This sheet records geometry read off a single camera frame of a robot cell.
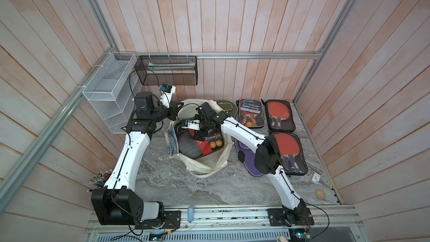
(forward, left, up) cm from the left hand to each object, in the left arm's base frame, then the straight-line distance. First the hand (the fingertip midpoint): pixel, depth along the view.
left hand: (182, 105), depth 75 cm
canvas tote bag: (-22, -9, -17) cm, 29 cm away
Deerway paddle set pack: (+20, -40, -29) cm, 54 cm away
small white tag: (-22, -68, -31) cm, 78 cm away
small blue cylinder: (-39, -4, -29) cm, 49 cm away
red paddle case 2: (-10, -57, -28) cm, 65 cm away
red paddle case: (+19, -60, -31) cm, 70 cm away
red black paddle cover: (-7, -2, -25) cm, 26 cm away
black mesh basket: (+40, +16, -9) cm, 44 cm away
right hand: (+2, -4, -20) cm, 21 cm away
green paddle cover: (+27, -25, -29) cm, 47 cm away
